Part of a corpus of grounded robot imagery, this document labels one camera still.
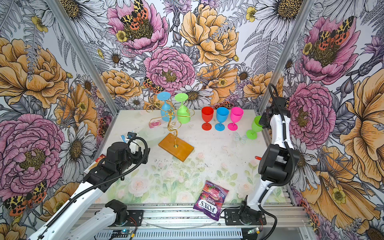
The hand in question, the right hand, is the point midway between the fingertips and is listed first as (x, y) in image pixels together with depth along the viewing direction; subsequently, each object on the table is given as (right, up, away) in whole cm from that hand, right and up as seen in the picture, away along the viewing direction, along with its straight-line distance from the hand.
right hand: (265, 125), depth 89 cm
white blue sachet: (-88, -11, +14) cm, 90 cm away
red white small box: (-100, -23, +1) cm, 103 cm away
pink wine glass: (-14, +7, +12) cm, 20 cm away
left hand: (-69, -14, -12) cm, 71 cm away
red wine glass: (-33, +6, +11) cm, 35 cm away
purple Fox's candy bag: (-33, -38, -11) cm, 51 cm away
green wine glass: (-3, -6, +14) cm, 15 cm away
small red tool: (-1, -21, +8) cm, 23 cm away
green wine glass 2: (-47, +6, -3) cm, 48 cm away
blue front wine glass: (-23, +6, +11) cm, 26 cm away
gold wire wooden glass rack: (-56, -12, +11) cm, 58 cm away
